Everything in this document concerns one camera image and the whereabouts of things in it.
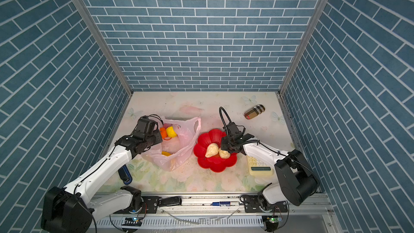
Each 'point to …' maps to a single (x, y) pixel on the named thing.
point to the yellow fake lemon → (171, 132)
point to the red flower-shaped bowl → (216, 163)
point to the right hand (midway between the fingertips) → (221, 143)
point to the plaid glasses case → (254, 111)
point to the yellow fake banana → (166, 153)
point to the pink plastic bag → (163, 156)
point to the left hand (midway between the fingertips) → (160, 135)
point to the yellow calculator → (257, 168)
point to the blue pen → (221, 203)
